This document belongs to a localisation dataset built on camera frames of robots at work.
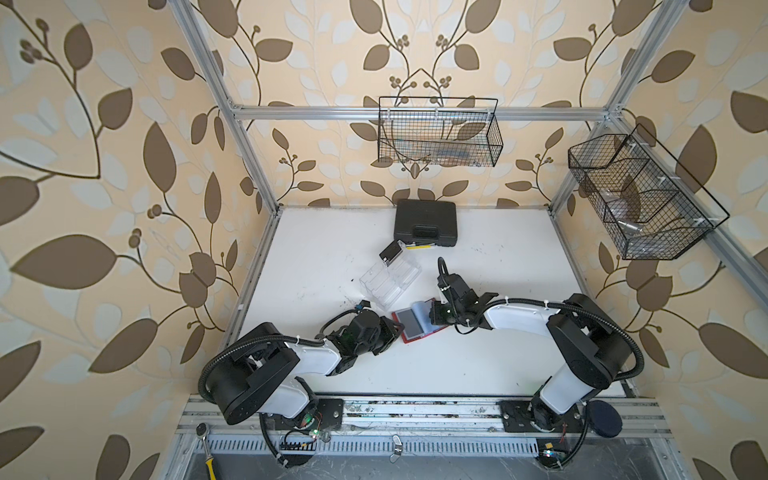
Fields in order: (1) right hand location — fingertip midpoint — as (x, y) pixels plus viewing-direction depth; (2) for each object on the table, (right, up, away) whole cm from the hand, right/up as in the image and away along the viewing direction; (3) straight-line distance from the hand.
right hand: (430, 317), depth 92 cm
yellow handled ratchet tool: (-58, -22, -20) cm, 65 cm away
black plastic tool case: (+3, +31, +20) cm, 37 cm away
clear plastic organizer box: (-14, +10, +2) cm, 17 cm away
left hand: (-8, 0, -7) cm, 11 cm away
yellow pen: (-2, +21, +16) cm, 27 cm away
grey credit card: (-11, +21, +6) cm, 25 cm away
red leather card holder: (-3, +2, -1) cm, 4 cm away
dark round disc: (+41, -21, -18) cm, 50 cm away
